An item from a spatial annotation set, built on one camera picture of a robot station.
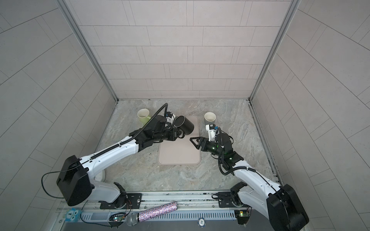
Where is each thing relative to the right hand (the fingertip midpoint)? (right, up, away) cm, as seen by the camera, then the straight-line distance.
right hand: (193, 141), depth 76 cm
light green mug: (-34, +13, +20) cm, 41 cm away
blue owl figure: (-56, -32, -11) cm, 65 cm away
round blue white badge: (+3, -35, -11) cm, 37 cm away
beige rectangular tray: (-7, -9, +12) cm, 17 cm away
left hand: (-6, +5, +2) cm, 8 cm away
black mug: (-5, +8, 0) cm, 10 cm away
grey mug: (+11, +11, +20) cm, 25 cm away
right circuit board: (+23, -34, -8) cm, 42 cm away
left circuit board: (-35, -32, -12) cm, 48 cm away
